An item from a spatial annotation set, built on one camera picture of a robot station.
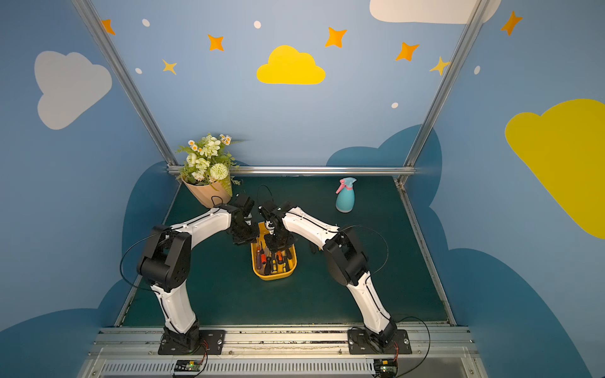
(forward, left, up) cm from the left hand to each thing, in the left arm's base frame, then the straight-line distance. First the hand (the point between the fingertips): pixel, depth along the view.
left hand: (257, 237), depth 96 cm
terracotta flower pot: (+15, +22, +8) cm, 28 cm away
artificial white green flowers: (+19, +17, +25) cm, 36 cm away
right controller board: (-43, -46, -6) cm, 63 cm away
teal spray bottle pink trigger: (+19, -37, +4) cm, 42 cm away
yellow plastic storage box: (-1, -1, -4) cm, 4 cm away
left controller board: (-44, +16, -5) cm, 47 cm away
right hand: (-5, -9, +1) cm, 11 cm away
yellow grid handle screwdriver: (-3, -23, -3) cm, 24 cm away
